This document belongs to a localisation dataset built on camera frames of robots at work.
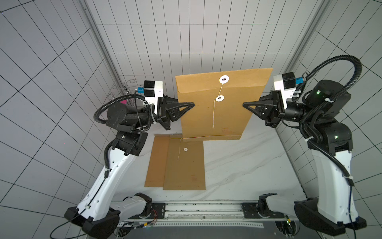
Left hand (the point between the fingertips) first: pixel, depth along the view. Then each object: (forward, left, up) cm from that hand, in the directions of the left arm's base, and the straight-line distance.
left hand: (190, 106), depth 43 cm
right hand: (+3, -17, -1) cm, 17 cm away
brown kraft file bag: (+2, +4, -57) cm, 57 cm away
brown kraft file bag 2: (+4, +21, -56) cm, 60 cm away
